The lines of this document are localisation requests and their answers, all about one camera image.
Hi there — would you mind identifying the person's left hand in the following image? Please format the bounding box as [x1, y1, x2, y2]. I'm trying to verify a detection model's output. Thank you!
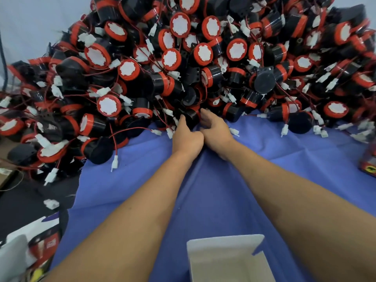
[172, 114, 205, 163]

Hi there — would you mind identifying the person's right hand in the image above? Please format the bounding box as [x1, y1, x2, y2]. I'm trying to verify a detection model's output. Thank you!
[199, 108, 239, 162]

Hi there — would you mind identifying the pile of black red buzzers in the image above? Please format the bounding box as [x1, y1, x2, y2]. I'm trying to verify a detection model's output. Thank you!
[0, 0, 376, 184]

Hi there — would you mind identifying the person's left forearm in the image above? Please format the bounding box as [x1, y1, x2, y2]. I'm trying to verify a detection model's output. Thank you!
[44, 151, 195, 282]

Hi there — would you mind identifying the person's right forearm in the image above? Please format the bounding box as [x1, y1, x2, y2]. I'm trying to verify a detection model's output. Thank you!
[225, 138, 376, 282]

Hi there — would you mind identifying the blue table cloth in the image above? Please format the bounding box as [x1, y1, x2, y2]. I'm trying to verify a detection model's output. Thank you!
[50, 114, 376, 282]

